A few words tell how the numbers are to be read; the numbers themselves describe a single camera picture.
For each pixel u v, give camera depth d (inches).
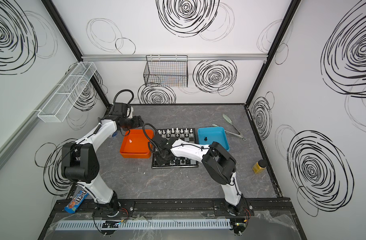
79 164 18.5
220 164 18.7
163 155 24.8
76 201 29.6
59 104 29.1
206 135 41.3
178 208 29.7
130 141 38.6
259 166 31.4
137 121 33.0
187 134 39.0
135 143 38.7
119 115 28.4
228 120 42.8
